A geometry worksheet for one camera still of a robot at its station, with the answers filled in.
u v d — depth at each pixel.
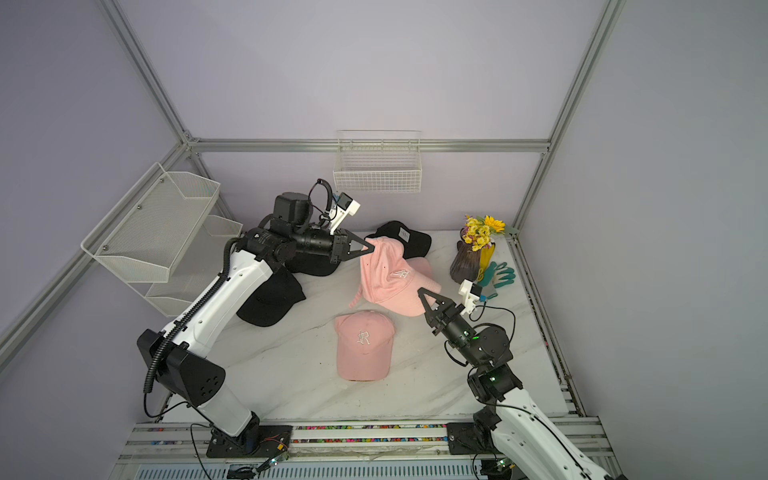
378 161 1.07
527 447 0.57
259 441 0.72
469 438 0.73
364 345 0.84
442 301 0.65
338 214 0.61
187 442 0.74
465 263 0.99
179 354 0.42
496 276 1.04
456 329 0.61
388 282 0.66
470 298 0.66
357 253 0.65
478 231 0.87
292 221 0.57
